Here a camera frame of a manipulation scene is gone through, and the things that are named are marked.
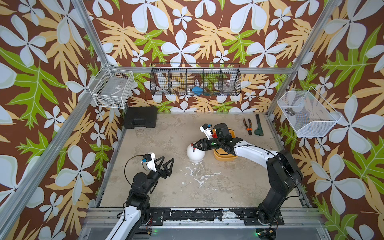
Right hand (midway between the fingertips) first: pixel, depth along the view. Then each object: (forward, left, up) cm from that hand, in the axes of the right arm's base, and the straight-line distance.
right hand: (195, 144), depth 85 cm
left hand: (-9, +14, +2) cm, 17 cm away
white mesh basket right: (+11, -64, +13) cm, 66 cm away
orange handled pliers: (+22, -41, -13) cm, 48 cm away
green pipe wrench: (+20, -48, -13) cm, 53 cm away
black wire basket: (+42, -1, +16) cm, 45 cm away
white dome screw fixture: (-3, 0, -7) cm, 8 cm away
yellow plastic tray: (-4, -16, -7) cm, 18 cm away
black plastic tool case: (+35, +45, -14) cm, 59 cm away
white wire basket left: (+25, +48, +22) cm, 58 cm away
